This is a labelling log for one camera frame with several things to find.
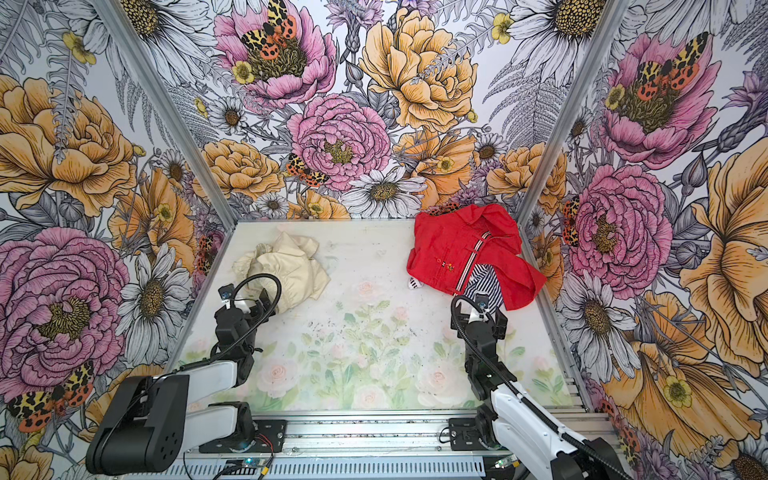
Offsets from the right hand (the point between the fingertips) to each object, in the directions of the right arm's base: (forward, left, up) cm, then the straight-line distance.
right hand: (477, 313), depth 86 cm
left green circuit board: (-32, +58, -9) cm, 67 cm away
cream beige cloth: (+17, +58, 0) cm, 60 cm away
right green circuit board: (-33, -2, -10) cm, 35 cm away
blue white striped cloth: (+17, -7, -8) cm, 20 cm away
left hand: (+6, +65, 0) cm, 65 cm away
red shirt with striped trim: (+30, +4, -4) cm, 30 cm away
